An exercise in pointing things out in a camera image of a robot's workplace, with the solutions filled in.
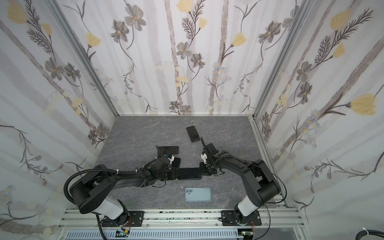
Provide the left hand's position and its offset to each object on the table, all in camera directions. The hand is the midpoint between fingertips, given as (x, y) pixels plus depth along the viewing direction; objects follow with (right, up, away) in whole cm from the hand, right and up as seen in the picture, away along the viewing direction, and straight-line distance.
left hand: (178, 170), depth 89 cm
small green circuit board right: (+36, -25, -18) cm, 47 cm away
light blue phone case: (+12, -12, -6) cm, 18 cm away
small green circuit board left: (-27, -27, -16) cm, 42 cm away
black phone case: (+6, -2, 0) cm, 6 cm away
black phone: (-2, +3, +6) cm, 7 cm away
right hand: (+11, 0, -1) cm, 11 cm away
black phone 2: (+9, +22, +23) cm, 33 cm away
